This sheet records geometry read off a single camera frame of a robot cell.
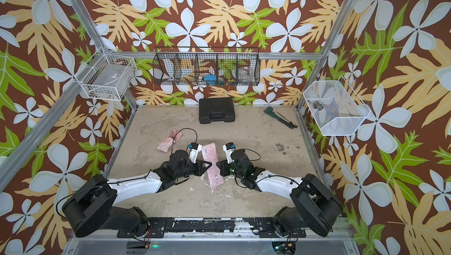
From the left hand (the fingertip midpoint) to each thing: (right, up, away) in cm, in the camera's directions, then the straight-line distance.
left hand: (212, 162), depth 84 cm
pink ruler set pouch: (-1, +4, 0) cm, 4 cm away
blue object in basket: (-2, +43, +10) cm, 44 cm away
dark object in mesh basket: (+52, +28, 0) cm, 59 cm away
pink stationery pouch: (-26, +8, +18) cm, 33 cm away
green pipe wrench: (+37, +28, +34) cm, 57 cm away
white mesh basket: (+60, +26, -1) cm, 65 cm away
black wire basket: (-4, +51, +14) cm, 53 cm away
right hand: (+2, -1, +1) cm, 3 cm away
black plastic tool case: (+1, +28, +28) cm, 39 cm away
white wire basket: (-53, +42, +2) cm, 68 cm away
